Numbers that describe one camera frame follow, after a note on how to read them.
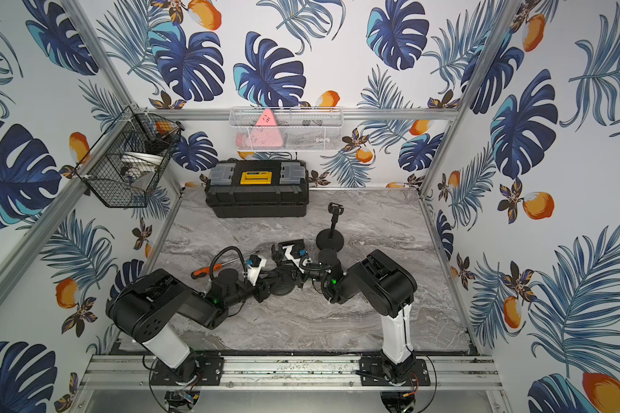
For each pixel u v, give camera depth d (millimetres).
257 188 1004
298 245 1002
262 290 783
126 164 923
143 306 483
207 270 943
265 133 902
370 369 746
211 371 748
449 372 762
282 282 861
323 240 1033
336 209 878
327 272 729
